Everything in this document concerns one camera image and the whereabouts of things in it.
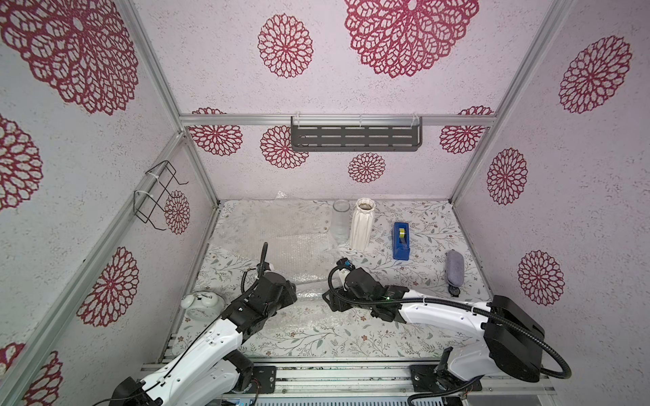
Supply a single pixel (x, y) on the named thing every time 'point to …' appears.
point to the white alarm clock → (203, 305)
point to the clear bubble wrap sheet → (297, 233)
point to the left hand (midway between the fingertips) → (292, 290)
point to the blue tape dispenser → (401, 241)
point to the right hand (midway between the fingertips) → (327, 293)
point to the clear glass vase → (340, 222)
